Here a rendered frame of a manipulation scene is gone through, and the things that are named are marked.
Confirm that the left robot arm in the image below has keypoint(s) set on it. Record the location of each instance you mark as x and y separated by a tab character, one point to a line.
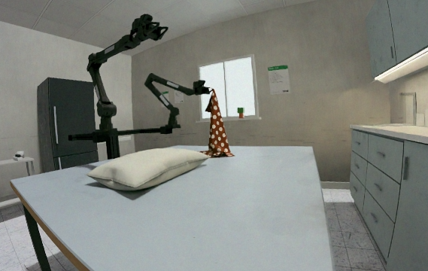
161	98

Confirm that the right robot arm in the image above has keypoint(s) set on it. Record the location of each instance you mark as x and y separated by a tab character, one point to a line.
104	108

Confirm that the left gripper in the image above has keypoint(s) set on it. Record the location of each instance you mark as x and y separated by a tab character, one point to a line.
205	90

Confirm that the brown polka-dot pillowcase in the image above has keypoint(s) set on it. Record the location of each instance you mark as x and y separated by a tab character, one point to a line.
218	145

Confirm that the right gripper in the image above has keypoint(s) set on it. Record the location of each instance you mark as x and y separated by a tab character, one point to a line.
148	30

